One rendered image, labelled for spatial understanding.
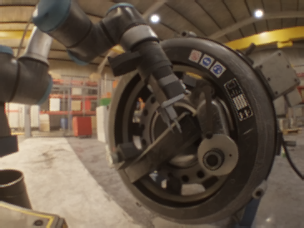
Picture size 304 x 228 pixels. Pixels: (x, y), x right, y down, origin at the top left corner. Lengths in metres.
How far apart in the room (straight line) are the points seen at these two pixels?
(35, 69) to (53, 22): 0.29
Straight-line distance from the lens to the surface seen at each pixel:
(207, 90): 0.35
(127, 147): 0.53
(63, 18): 0.29
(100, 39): 0.36
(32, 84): 0.53
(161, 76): 0.27
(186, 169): 0.57
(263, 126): 0.35
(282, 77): 0.39
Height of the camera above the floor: 0.67
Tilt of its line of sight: 2 degrees up
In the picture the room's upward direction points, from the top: 3 degrees counter-clockwise
